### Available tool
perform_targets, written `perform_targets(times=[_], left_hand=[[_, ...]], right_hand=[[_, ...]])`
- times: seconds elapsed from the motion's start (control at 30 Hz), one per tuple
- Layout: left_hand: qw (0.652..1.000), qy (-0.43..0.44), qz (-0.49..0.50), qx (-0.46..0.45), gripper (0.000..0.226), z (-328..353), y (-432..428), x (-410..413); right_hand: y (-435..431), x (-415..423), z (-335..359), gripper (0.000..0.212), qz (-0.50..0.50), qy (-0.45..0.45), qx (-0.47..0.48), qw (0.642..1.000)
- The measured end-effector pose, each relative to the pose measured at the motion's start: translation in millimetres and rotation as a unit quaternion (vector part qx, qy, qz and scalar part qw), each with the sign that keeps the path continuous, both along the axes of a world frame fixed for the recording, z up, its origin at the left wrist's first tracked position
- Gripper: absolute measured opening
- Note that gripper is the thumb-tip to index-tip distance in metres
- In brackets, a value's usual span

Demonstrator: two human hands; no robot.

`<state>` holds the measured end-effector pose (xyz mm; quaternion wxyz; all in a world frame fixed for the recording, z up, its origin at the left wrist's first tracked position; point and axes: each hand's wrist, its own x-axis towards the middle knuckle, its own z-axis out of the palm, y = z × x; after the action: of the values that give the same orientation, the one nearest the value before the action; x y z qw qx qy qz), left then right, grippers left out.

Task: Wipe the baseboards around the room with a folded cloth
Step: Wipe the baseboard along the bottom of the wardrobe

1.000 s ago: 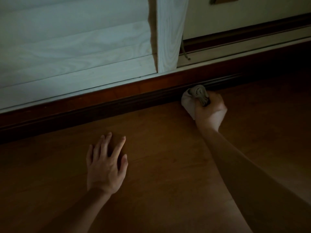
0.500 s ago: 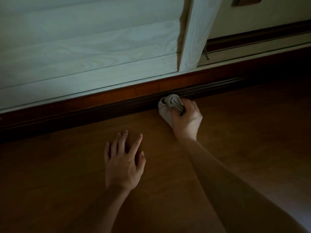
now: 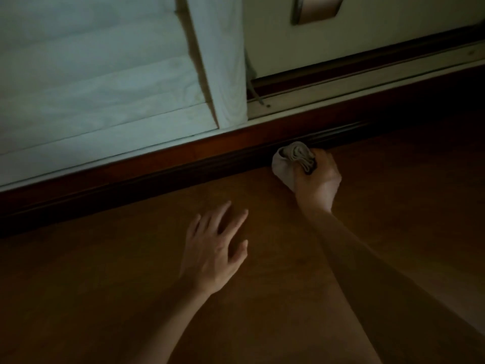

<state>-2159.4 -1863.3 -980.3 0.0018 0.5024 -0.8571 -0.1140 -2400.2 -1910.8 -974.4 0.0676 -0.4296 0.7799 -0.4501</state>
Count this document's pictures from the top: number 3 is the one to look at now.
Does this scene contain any person's right hand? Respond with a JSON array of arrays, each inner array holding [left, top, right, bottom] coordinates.
[[293, 148, 343, 215]]

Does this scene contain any person's left hand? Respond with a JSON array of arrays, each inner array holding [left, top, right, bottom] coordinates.
[[178, 200, 250, 296]]

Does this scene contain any grey cord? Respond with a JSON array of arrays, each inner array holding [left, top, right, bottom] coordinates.
[[245, 49, 272, 109]]

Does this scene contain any white louvered sliding door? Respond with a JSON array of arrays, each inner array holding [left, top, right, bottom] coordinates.
[[0, 0, 249, 188]]

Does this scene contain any brown inner wooden strip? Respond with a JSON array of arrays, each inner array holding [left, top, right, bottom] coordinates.
[[250, 22, 485, 99]]

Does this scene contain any person's right forearm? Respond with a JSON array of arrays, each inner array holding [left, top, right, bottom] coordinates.
[[307, 208, 485, 364]]

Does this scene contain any grey cleaning cloth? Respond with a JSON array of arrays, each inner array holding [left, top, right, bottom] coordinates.
[[271, 141, 317, 193]]

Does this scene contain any person's left forearm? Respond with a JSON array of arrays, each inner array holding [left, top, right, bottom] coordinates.
[[128, 278, 213, 364]]

